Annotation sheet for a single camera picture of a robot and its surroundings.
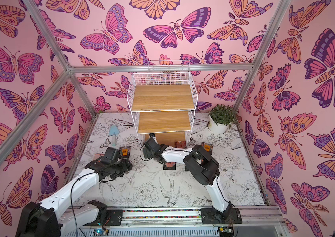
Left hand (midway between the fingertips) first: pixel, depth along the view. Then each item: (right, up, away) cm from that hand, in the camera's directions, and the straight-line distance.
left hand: (129, 166), depth 85 cm
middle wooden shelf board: (+20, +26, -2) cm, 33 cm away
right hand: (+9, +7, +10) cm, 15 cm away
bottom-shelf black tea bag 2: (+23, -2, +7) cm, 24 cm away
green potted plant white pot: (+55, +28, +7) cm, 62 cm away
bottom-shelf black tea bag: (+30, +11, +15) cm, 35 cm away
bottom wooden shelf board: (+22, +14, +16) cm, 31 cm away
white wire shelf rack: (+17, +59, +12) cm, 62 cm away
